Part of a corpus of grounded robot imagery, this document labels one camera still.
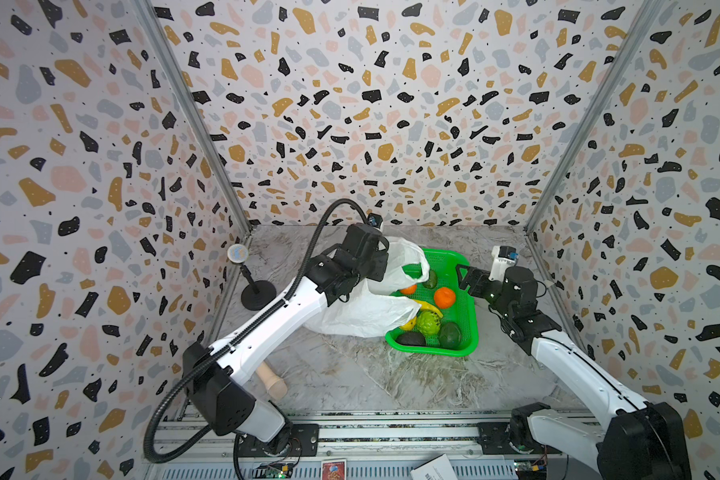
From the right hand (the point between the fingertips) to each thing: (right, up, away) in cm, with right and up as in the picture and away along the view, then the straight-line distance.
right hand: (465, 263), depth 81 cm
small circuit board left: (-48, -48, -10) cm, 69 cm away
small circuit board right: (+13, -49, -9) cm, 52 cm away
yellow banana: (-8, -14, +14) cm, 21 cm away
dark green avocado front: (-3, -21, +5) cm, 22 cm away
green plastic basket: (+4, -16, +14) cm, 22 cm away
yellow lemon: (-14, -19, +10) cm, 26 cm away
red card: (-34, -47, -12) cm, 59 cm away
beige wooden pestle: (-50, -32, -2) cm, 60 cm away
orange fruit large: (-2, -11, +15) cm, 19 cm away
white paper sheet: (-10, -45, -14) cm, 48 cm away
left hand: (-23, +4, -6) cm, 24 cm away
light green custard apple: (-9, -18, +7) cm, 21 cm away
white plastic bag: (-25, -10, -10) cm, 29 cm away
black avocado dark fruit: (-13, -22, +8) cm, 27 cm away
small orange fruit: (-13, -10, +20) cm, 26 cm away
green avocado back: (-5, -7, +20) cm, 22 cm away
